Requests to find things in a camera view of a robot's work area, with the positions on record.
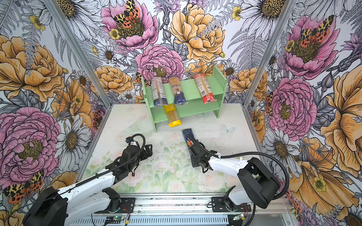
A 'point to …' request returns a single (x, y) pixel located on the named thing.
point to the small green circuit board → (114, 218)
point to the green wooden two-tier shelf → (194, 106)
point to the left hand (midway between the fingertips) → (146, 151)
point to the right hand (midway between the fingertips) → (197, 164)
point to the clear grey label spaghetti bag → (159, 93)
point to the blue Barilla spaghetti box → (188, 142)
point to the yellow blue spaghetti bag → (179, 98)
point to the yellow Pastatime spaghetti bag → (172, 115)
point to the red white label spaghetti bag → (206, 91)
